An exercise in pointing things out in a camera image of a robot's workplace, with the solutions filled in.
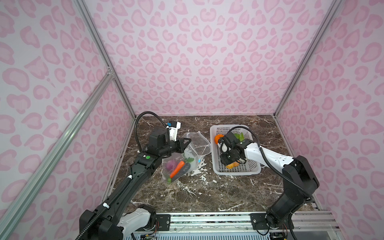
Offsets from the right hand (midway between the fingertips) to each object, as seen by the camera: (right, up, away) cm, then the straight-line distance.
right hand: (225, 158), depth 88 cm
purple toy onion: (-32, -4, 0) cm, 32 cm away
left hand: (-19, +13, -16) cm, 28 cm away
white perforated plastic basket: (-4, -7, +3) cm, 8 cm away
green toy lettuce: (+11, +13, +5) cm, 17 cm away
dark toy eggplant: (-26, -8, -1) cm, 28 cm away
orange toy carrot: (-26, -4, 0) cm, 27 cm away
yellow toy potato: (+4, -3, -3) cm, 6 cm away
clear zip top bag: (-15, +6, +15) cm, 22 cm away
